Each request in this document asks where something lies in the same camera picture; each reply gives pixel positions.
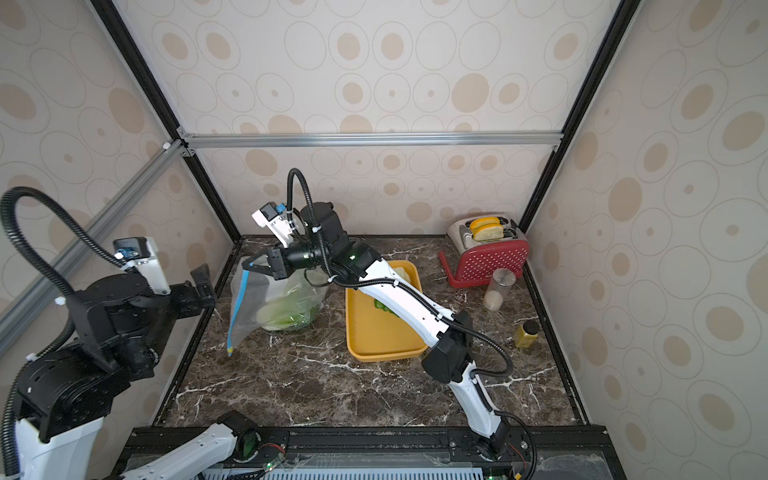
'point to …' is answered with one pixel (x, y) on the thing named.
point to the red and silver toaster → (471, 263)
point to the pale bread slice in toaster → (487, 232)
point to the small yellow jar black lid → (526, 334)
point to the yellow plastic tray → (374, 335)
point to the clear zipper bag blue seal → (260, 302)
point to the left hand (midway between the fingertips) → (192, 267)
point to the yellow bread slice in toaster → (483, 222)
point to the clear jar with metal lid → (501, 283)
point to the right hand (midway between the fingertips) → (260, 259)
